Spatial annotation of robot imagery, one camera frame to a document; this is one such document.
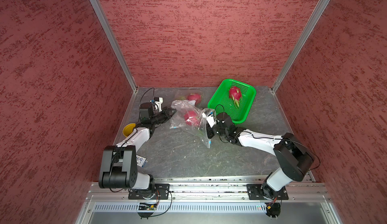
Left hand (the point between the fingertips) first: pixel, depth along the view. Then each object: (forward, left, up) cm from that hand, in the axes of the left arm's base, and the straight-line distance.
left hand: (176, 112), depth 86 cm
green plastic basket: (+22, -30, -16) cm, 40 cm away
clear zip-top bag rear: (+27, 0, -12) cm, 30 cm away
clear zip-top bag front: (-13, -13, 0) cm, 19 cm away
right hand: (-8, -14, -7) cm, 18 cm away
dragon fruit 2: (-7, -9, +5) cm, 13 cm away
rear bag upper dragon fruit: (+20, -9, -9) cm, 24 cm away
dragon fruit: (+23, -40, -9) cm, 47 cm away
